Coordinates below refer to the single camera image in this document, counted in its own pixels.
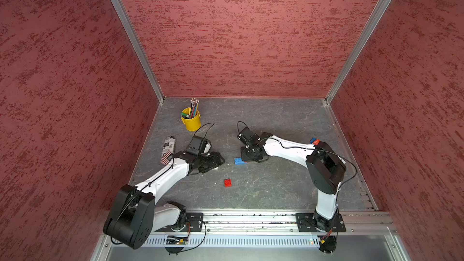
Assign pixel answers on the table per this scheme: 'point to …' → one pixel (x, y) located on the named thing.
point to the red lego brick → (228, 182)
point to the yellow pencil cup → (193, 124)
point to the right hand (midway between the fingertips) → (246, 160)
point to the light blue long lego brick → (238, 161)
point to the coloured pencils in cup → (194, 104)
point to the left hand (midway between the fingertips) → (219, 166)
